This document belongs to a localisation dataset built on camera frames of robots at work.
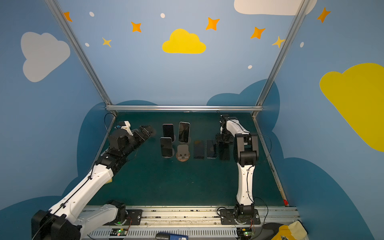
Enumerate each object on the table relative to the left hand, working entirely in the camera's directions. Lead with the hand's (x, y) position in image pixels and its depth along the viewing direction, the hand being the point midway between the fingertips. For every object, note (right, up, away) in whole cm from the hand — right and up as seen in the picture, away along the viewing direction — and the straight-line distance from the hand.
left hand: (150, 130), depth 77 cm
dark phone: (+42, -13, +16) cm, 47 cm away
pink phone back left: (+6, -1, +19) cm, 20 cm away
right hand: (+44, -9, +26) cm, 52 cm away
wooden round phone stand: (+16, -16, +16) cm, 27 cm away
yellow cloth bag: (+71, -48, -8) cm, 86 cm away
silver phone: (+16, -2, +19) cm, 25 cm away
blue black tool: (+11, -47, -12) cm, 50 cm away
